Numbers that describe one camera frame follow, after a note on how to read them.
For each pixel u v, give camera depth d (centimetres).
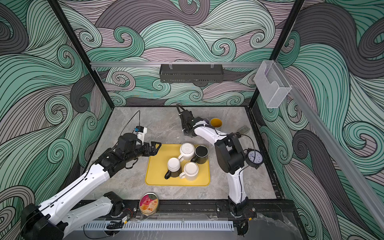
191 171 80
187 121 74
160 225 70
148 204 72
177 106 78
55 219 40
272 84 79
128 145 57
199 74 95
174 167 78
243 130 101
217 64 94
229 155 52
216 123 97
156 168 87
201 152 84
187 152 85
